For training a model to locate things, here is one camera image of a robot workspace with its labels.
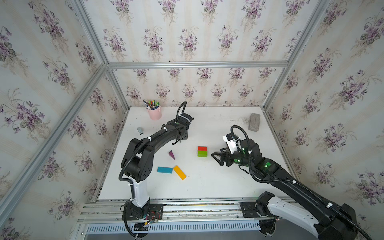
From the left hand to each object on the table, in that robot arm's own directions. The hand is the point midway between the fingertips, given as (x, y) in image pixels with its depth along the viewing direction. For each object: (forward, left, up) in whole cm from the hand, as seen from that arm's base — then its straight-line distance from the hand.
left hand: (180, 135), depth 94 cm
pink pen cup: (+21, +20, -3) cm, 29 cm away
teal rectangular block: (-19, +9, -9) cm, 23 cm away
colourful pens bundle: (+24, +21, +3) cm, 32 cm away
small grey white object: (+7, +28, -5) cm, 30 cm away
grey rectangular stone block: (+14, -53, -5) cm, 55 cm away
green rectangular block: (-9, -14, -8) cm, 18 cm away
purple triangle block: (-11, +5, -6) cm, 14 cm away
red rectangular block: (-6, -14, -7) cm, 17 cm away
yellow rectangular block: (-21, 0, -9) cm, 23 cm away
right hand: (-18, -21, +10) cm, 30 cm away
